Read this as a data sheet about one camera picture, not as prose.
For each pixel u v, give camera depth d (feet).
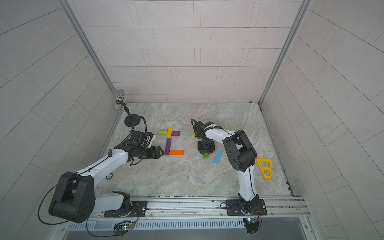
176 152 2.95
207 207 2.38
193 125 2.62
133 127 3.43
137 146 2.21
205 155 2.92
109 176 1.67
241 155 1.69
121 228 2.16
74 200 1.31
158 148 2.54
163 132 3.25
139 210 2.31
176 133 3.26
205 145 2.58
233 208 2.31
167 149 2.99
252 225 2.24
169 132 3.25
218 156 2.92
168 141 3.14
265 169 2.70
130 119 3.40
